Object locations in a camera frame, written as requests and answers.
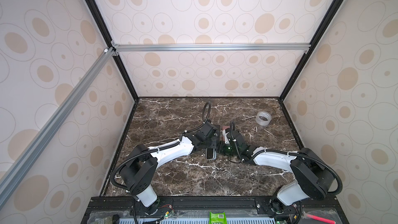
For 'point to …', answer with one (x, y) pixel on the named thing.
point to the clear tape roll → (263, 118)
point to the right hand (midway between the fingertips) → (216, 145)
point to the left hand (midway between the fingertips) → (220, 141)
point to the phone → (225, 127)
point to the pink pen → (304, 214)
